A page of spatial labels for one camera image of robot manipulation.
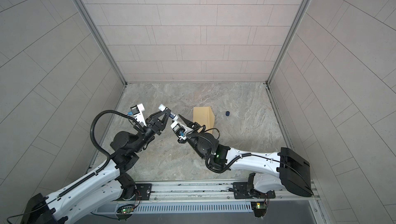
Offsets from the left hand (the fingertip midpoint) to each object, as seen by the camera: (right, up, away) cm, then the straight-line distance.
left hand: (172, 113), depth 61 cm
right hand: (+1, -3, +4) cm, 5 cm away
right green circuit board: (+38, -43, +8) cm, 58 cm away
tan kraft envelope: (+12, -7, +36) cm, 39 cm away
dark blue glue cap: (+27, -5, +38) cm, 47 cm away
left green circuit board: (-20, -42, +4) cm, 46 cm away
